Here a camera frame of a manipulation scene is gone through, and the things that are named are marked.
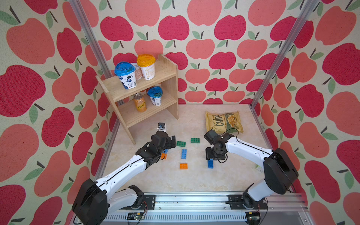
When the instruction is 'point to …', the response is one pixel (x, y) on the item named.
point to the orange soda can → (140, 102)
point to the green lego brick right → (195, 140)
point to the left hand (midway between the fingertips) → (169, 138)
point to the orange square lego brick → (183, 166)
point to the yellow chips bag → (222, 123)
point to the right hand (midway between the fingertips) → (211, 159)
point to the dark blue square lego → (210, 163)
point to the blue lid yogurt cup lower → (155, 93)
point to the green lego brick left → (180, 143)
